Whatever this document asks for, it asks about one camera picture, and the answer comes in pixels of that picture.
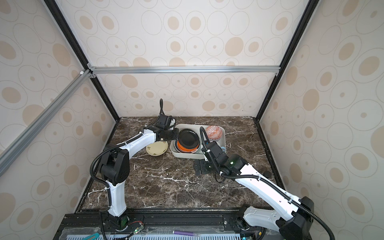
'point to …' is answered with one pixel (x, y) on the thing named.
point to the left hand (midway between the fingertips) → (184, 132)
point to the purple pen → (184, 233)
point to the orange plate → (186, 150)
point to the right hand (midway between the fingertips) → (202, 164)
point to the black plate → (188, 138)
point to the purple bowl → (214, 132)
